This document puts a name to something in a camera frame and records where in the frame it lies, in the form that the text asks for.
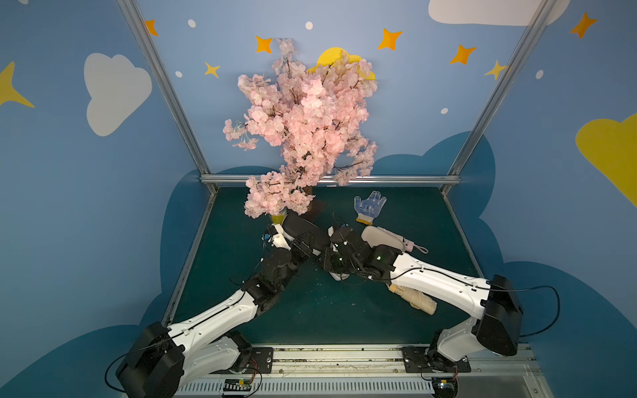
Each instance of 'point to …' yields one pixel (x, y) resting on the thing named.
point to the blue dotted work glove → (367, 209)
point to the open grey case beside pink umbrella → (339, 276)
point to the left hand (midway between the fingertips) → (314, 232)
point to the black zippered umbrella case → (305, 231)
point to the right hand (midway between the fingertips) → (319, 257)
